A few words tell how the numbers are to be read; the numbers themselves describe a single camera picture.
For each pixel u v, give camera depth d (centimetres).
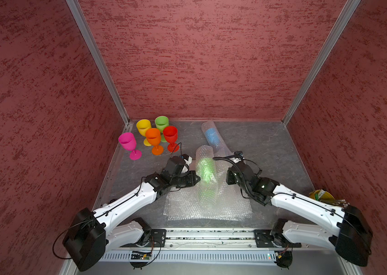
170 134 96
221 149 89
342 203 67
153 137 93
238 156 68
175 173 63
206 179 78
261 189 57
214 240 76
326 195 78
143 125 101
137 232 61
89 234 39
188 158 75
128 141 88
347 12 72
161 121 103
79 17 74
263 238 74
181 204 82
